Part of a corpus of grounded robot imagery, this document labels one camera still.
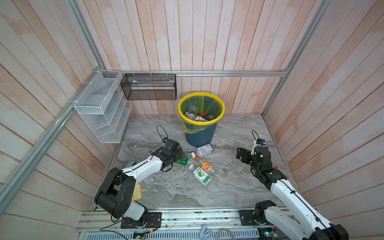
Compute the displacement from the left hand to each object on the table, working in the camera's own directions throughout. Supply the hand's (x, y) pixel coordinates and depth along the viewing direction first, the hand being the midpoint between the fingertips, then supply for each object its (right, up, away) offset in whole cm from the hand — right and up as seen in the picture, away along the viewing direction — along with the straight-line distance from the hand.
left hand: (177, 157), depth 90 cm
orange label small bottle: (+18, -5, -3) cm, 19 cm away
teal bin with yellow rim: (+18, +12, +11) cm, 25 cm away
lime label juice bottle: (+14, -9, -5) cm, 18 cm away
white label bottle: (+14, +24, 0) cm, 28 cm away
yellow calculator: (-22, -18, -9) cm, 29 cm away
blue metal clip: (+15, -31, -22) cm, 41 cm away
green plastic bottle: (+4, -3, 0) cm, 5 cm away
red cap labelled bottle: (+17, +28, +11) cm, 34 cm away
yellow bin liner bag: (+18, +34, +6) cm, 39 cm away
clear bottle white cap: (+10, +30, +5) cm, 32 cm away
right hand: (+39, +5, -7) cm, 40 cm away
